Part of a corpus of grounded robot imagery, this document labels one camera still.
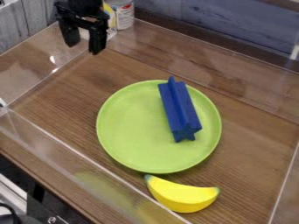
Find white can with label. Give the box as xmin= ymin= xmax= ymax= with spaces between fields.
xmin=103 ymin=0 xmax=134 ymax=31

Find black cable lower left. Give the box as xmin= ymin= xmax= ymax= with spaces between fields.
xmin=0 ymin=202 xmax=21 ymax=224

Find yellow toy banana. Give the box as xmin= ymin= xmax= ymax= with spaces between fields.
xmin=143 ymin=174 xmax=220 ymax=214

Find blue star-shaped block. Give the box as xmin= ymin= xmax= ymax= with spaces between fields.
xmin=157 ymin=76 xmax=201 ymax=143

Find clear acrylic enclosure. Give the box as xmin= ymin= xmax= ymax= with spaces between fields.
xmin=0 ymin=20 xmax=299 ymax=224

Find green round plate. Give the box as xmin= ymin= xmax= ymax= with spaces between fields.
xmin=95 ymin=80 xmax=221 ymax=174

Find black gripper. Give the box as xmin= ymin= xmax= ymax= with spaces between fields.
xmin=53 ymin=0 xmax=109 ymax=55

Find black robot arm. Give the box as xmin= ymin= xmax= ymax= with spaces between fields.
xmin=53 ymin=0 xmax=109 ymax=55

